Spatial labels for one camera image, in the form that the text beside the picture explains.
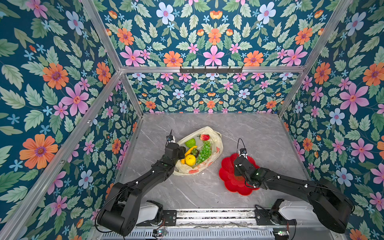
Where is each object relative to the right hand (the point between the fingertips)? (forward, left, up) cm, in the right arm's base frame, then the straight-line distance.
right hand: (236, 164), depth 88 cm
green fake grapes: (+8, +19, 0) cm, 20 cm away
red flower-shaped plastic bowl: (-10, +2, -4) cm, 11 cm away
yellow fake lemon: (+2, +28, +1) cm, 28 cm away
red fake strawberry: (+20, +19, 0) cm, 28 cm away
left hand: (+9, +32, +8) cm, 35 cm away
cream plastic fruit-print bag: (+15, +12, +6) cm, 20 cm away
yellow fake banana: (+3, +32, -1) cm, 33 cm away
